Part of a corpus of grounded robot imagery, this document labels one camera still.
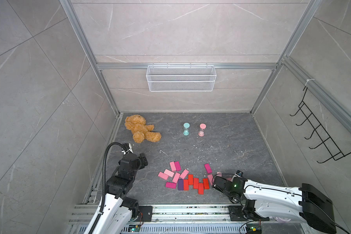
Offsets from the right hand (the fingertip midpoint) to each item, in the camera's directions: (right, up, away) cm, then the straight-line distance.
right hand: (226, 191), depth 82 cm
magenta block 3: (-9, +11, +8) cm, 16 cm away
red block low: (-15, +2, -1) cm, 15 cm away
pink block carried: (-3, +9, +4) cm, 10 cm away
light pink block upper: (-31, +12, +7) cm, 34 cm away
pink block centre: (-29, +7, +3) cm, 30 cm away
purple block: (-26, +3, +1) cm, 27 cm away
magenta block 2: (-32, +3, +1) cm, 32 cm away
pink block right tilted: (-24, +9, +4) cm, 26 cm away
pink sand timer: (-11, +37, +16) cm, 42 cm away
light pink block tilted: (-33, +9, +4) cm, 35 cm away
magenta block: (-28, +12, +8) cm, 31 cm away
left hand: (-49, +23, -5) cm, 54 cm away
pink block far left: (-37, +8, +4) cm, 38 cm away
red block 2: (-20, +6, +2) cm, 21 cm away
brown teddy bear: (-57, +39, +19) cm, 72 cm away
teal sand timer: (-22, +38, +18) cm, 47 cm away
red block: (-23, +3, +1) cm, 23 cm away
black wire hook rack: (+37, +32, -20) cm, 53 cm away
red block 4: (-11, +4, +1) cm, 12 cm away
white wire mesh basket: (-26, +71, +19) cm, 78 cm away
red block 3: (-17, +5, 0) cm, 18 cm away
